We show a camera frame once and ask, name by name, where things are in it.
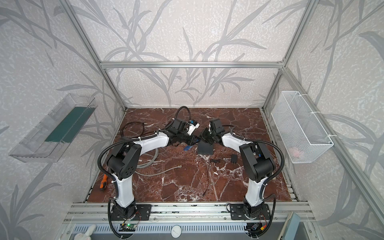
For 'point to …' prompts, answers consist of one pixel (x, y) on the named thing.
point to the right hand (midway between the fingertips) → (197, 131)
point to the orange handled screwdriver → (103, 184)
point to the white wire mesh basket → (303, 137)
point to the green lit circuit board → (127, 227)
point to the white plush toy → (86, 235)
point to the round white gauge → (176, 231)
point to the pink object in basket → (295, 152)
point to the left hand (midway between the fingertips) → (200, 134)
